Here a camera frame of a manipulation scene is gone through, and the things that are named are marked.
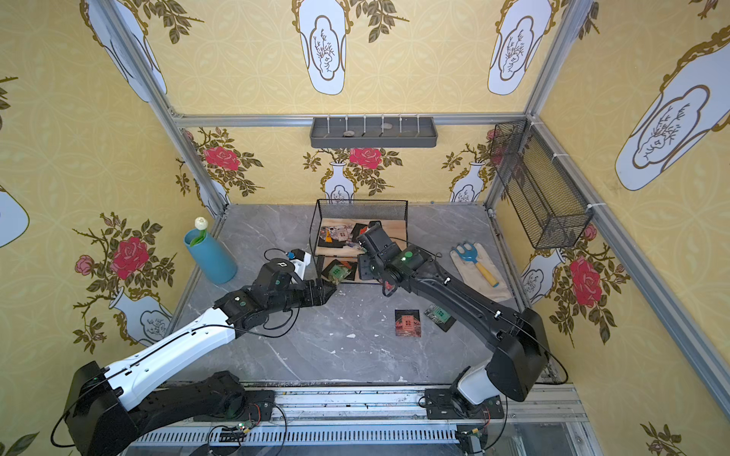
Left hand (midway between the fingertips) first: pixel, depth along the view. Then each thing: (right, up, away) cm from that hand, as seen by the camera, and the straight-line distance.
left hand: (327, 289), depth 78 cm
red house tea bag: (+24, -12, +10) cm, 28 cm away
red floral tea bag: (+18, -3, +17) cm, 25 cm away
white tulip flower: (-34, +18, -1) cm, 38 cm away
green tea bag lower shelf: (0, +2, +20) cm, 20 cm away
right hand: (+9, +6, +2) cm, 11 cm away
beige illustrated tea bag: (+2, +15, +12) cm, 20 cm away
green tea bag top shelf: (+34, -11, +12) cm, 38 cm away
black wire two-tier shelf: (0, +18, +15) cm, 23 cm away
